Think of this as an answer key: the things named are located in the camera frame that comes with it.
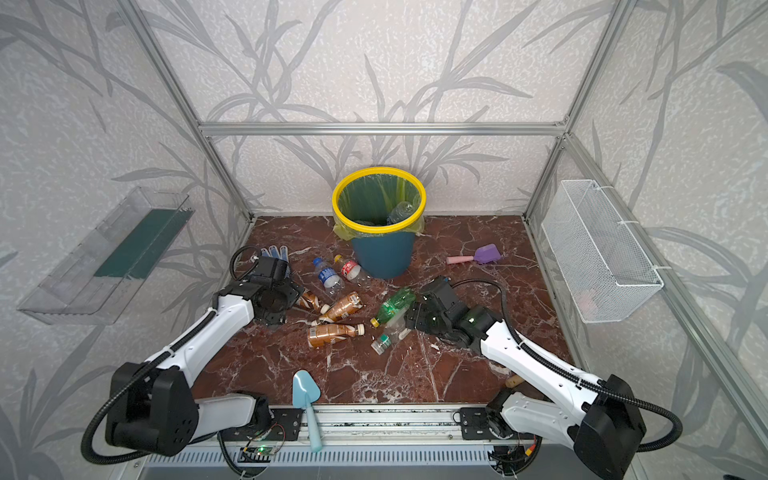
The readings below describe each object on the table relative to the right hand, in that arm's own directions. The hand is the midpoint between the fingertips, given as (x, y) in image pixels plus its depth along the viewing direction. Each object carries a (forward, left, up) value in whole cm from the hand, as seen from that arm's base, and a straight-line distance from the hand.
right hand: (413, 310), depth 80 cm
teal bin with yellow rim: (+25, +9, -11) cm, 29 cm away
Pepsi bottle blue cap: (+16, +27, -8) cm, 33 cm away
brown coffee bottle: (+7, +32, -9) cm, 34 cm away
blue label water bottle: (+30, +4, +7) cm, 31 cm away
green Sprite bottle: (+5, +6, -9) cm, 12 cm away
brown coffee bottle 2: (+5, +21, -8) cm, 23 cm away
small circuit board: (-31, +39, -15) cm, 52 cm away
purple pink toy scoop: (+29, -27, -14) cm, 42 cm away
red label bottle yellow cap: (+20, +20, -11) cm, 31 cm away
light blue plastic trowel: (-18, +29, -13) cm, 36 cm away
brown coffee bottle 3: (-4, +26, -8) cm, 28 cm away
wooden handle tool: (-16, -26, -10) cm, 32 cm away
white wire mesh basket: (-2, -40, +22) cm, 45 cm away
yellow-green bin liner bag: (+37, +11, +5) cm, 39 cm away
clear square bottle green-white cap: (-3, +7, -10) cm, 13 cm away
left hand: (+8, +34, -3) cm, 35 cm away
